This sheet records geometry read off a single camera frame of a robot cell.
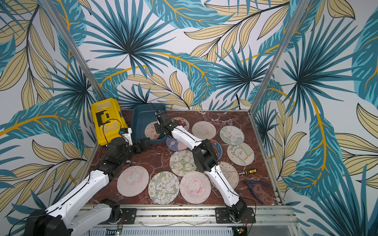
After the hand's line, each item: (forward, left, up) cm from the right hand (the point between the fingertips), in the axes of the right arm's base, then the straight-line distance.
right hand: (159, 124), depth 101 cm
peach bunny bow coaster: (0, +8, -7) cm, 11 cm away
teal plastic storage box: (+14, +15, -4) cm, 21 cm away
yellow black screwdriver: (-32, -55, -7) cm, 64 cm away
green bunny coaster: (-4, -51, -9) cm, 52 cm away
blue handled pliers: (-38, -53, -8) cm, 66 cm away
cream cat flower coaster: (-19, -54, -10) cm, 59 cm away
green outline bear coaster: (-24, -16, -9) cm, 30 cm away
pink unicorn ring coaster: (-39, -23, -9) cm, 46 cm away
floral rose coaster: (+10, -14, -9) cm, 20 cm away
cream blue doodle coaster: (-32, -44, -9) cm, 55 cm away
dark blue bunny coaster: (-11, -11, -9) cm, 18 cm away
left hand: (-20, +5, +9) cm, 22 cm away
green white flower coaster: (-39, -5, -8) cm, 40 cm away
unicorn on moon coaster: (0, -31, -7) cm, 32 cm away
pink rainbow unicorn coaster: (-35, +13, -9) cm, 38 cm away
